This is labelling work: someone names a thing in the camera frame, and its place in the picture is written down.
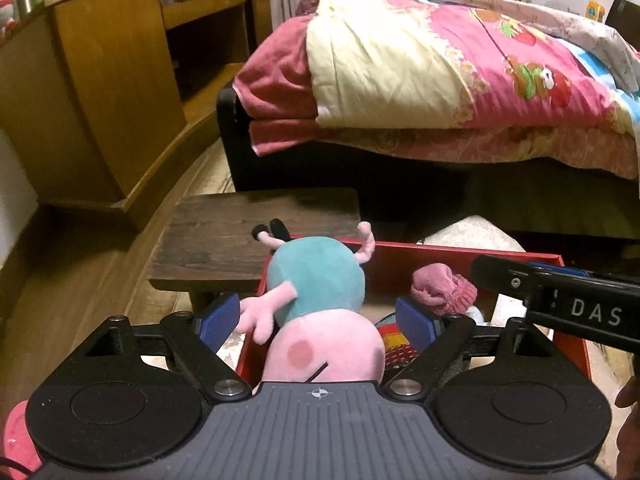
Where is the pink knit hat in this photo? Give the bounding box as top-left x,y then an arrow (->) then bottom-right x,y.
410,263 -> 479,317

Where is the black cable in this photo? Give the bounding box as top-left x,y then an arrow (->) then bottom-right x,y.
0,454 -> 42,480

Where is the dark bed frame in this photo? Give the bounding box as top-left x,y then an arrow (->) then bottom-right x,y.
215,84 -> 640,242

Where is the person's right hand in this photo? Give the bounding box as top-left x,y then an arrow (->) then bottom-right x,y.
615,381 -> 640,480

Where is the pig plush toy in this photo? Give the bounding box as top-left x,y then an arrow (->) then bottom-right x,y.
237,218 -> 387,384

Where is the pink slipper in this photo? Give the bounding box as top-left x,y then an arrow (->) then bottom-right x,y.
2,399 -> 44,472

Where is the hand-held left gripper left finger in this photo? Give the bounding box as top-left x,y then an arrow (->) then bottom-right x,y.
75,293 -> 252,403

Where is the bed with colourful quilts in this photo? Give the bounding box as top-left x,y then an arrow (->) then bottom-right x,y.
233,0 -> 640,182

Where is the wooden stool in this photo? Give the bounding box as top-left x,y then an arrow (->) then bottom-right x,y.
149,187 -> 362,307

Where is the wooden desk cabinet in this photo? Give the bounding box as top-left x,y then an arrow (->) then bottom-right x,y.
0,0 -> 274,219

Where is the red box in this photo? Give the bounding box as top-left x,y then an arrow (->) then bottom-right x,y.
235,234 -> 594,387

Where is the dark headboard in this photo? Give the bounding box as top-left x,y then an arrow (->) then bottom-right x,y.
604,0 -> 640,52

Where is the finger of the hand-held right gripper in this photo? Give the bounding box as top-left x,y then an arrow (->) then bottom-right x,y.
469,254 -> 552,307
528,261 -> 592,279

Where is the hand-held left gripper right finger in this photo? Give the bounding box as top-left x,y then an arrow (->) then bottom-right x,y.
382,297 -> 557,403

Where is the striped knitted cloth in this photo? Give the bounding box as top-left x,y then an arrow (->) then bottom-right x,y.
374,312 -> 422,372

